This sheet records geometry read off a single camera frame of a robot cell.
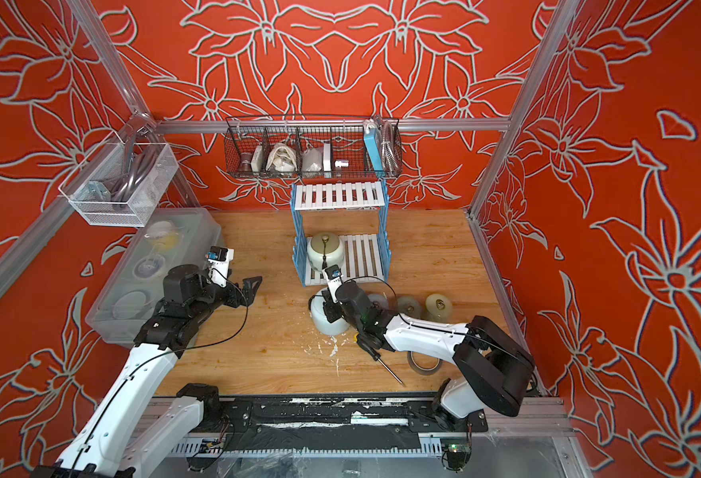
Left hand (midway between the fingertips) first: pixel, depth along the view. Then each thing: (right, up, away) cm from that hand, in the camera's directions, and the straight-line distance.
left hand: (244, 272), depth 77 cm
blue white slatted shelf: (+34, +2, +26) cm, 43 cm away
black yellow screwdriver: (+35, -24, +5) cm, 43 cm away
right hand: (+19, -7, +5) cm, 21 cm away
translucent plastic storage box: (-32, -6, +3) cm, 33 cm away
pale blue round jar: (+20, -13, +3) cm, 24 cm away
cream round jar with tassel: (+20, +5, +15) cm, 26 cm away
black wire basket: (+1, +40, +20) cm, 45 cm away
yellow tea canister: (+54, -11, +6) cm, 55 cm away
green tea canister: (+45, -11, +7) cm, 47 cm away
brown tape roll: (+48, -27, +3) cm, 55 cm away
